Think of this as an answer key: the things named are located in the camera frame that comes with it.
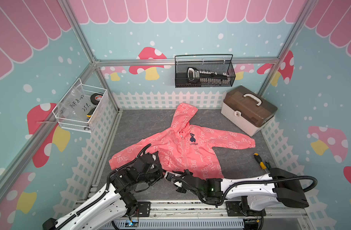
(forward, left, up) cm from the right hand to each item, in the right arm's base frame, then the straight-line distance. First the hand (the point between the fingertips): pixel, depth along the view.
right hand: (172, 174), depth 73 cm
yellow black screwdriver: (+10, -55, -13) cm, 57 cm away
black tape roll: (+36, +43, +21) cm, 60 cm away
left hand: (-1, +2, 0) cm, 2 cm away
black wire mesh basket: (+49, -5, +23) cm, 54 cm away
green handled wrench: (+10, -59, -13) cm, 62 cm away
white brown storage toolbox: (+40, -48, +5) cm, 63 cm away
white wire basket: (+15, +39, +23) cm, 48 cm away
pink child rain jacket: (+23, -7, -12) cm, 27 cm away
